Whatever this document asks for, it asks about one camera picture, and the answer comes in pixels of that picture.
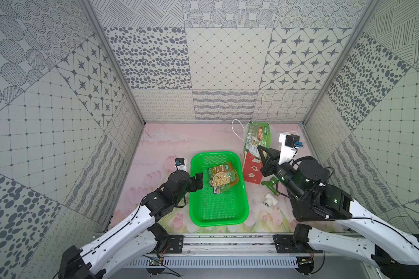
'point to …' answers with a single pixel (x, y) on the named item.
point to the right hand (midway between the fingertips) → (258, 148)
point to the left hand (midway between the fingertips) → (194, 171)
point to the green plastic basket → (226, 207)
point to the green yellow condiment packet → (222, 176)
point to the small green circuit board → (153, 262)
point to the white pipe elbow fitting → (270, 200)
